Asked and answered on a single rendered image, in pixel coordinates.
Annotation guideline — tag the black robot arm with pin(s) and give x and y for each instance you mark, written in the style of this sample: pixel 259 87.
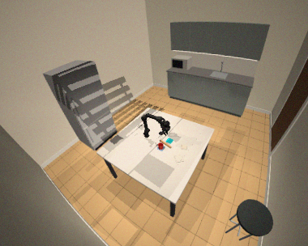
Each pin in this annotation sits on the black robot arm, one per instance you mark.
pixel 158 119

